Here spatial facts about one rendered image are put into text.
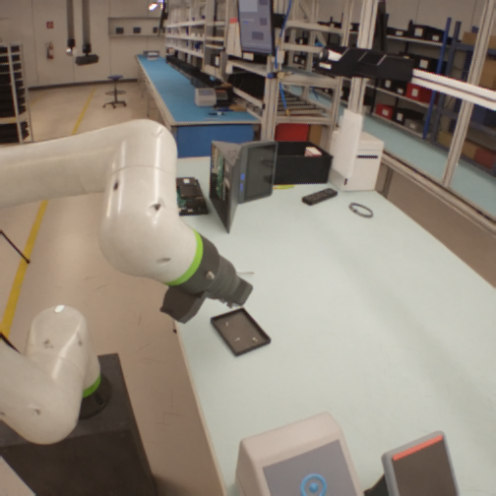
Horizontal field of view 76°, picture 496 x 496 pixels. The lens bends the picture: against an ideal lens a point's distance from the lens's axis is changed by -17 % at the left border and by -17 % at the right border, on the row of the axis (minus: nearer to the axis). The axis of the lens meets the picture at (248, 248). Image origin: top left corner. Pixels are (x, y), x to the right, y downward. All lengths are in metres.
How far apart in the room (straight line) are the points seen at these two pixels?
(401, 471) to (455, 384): 0.34
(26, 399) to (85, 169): 0.37
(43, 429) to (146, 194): 0.42
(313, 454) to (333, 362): 0.32
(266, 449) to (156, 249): 0.27
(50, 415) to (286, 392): 0.41
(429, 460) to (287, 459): 0.20
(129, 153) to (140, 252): 0.14
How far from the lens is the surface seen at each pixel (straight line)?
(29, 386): 0.65
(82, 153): 0.54
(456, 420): 0.77
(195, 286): 0.55
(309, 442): 0.47
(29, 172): 0.57
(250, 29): 2.40
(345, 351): 0.78
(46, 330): 0.76
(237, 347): 0.74
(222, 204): 1.25
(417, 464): 0.54
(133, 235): 0.43
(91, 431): 0.89
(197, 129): 2.69
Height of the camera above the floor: 1.55
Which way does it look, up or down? 32 degrees down
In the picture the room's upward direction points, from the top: 5 degrees clockwise
